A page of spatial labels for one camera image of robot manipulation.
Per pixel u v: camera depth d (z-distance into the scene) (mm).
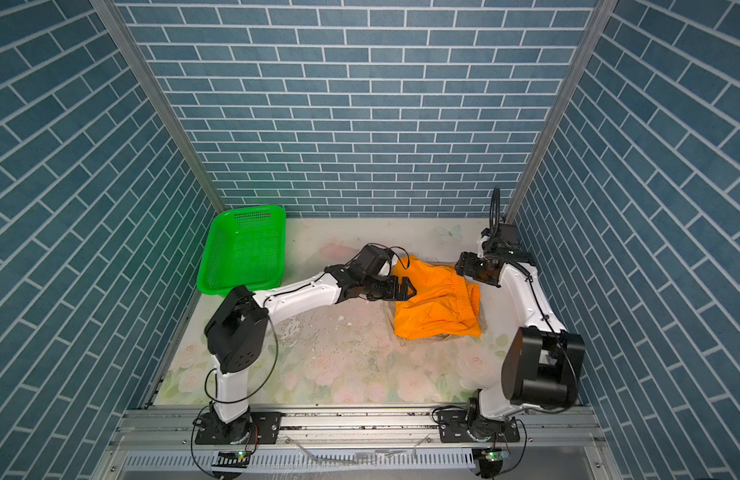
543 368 444
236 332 493
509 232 686
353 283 676
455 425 737
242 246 1120
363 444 734
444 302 848
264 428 741
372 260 693
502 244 676
